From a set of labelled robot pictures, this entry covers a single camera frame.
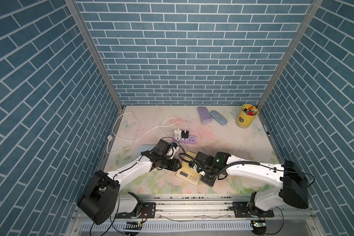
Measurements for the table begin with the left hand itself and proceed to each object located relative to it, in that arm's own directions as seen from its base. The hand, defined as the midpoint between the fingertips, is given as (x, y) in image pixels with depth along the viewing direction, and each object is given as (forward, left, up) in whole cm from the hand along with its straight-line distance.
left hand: (181, 166), depth 83 cm
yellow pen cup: (+33, -44, +9) cm, 55 cm away
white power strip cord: (+25, +52, -9) cm, 58 cm away
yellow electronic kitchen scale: (-3, -3, -4) cm, 5 cm away
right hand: (-7, -14, +1) cm, 15 cm away
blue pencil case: (+40, -28, -2) cm, 49 cm away
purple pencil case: (+42, -18, -2) cm, 46 cm away
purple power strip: (+20, -6, -3) cm, 21 cm away
